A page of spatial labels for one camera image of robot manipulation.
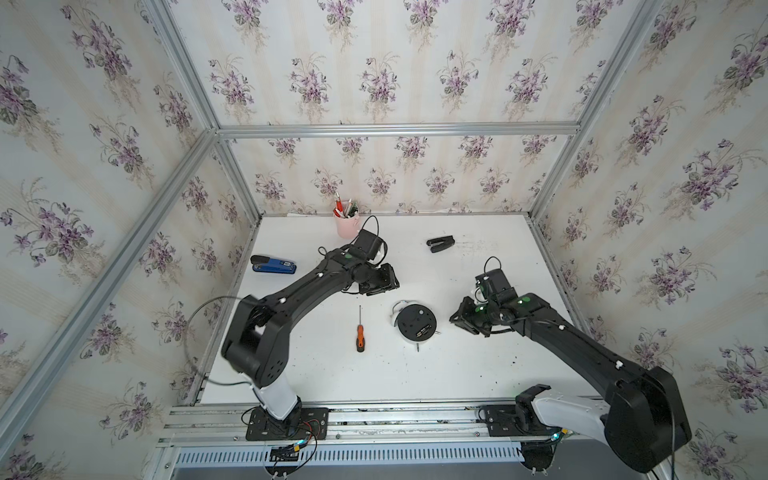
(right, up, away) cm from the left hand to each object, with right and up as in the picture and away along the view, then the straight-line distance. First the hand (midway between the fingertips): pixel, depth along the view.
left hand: (399, 287), depth 85 cm
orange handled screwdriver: (-11, -16, 0) cm, 19 cm away
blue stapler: (-46, +6, +17) cm, 50 cm away
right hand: (+14, -9, -4) cm, 17 cm away
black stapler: (+16, +13, +22) cm, 30 cm away
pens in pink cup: (-19, +25, +23) cm, 39 cm away
